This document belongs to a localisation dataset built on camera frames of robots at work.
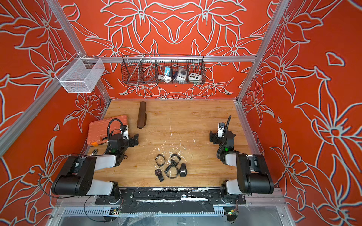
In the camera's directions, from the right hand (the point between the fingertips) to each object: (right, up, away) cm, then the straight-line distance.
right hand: (216, 129), depth 91 cm
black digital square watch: (-22, -21, -16) cm, 35 cm away
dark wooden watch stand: (-52, +9, +9) cm, 53 cm away
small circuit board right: (+2, -41, -22) cm, 46 cm away
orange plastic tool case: (-82, -1, +5) cm, 82 cm away
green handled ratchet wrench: (-79, -14, -3) cm, 80 cm away
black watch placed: (-27, -18, -5) cm, 33 cm away
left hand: (-57, -3, +2) cm, 57 cm away
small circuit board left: (-58, -40, -20) cm, 74 cm away
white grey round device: (-23, +36, -1) cm, 43 cm away
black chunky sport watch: (-32, -22, -13) cm, 41 cm away
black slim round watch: (-36, -19, -5) cm, 41 cm away
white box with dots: (-14, +36, +3) cm, 39 cm away
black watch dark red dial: (-37, -24, -10) cm, 45 cm away
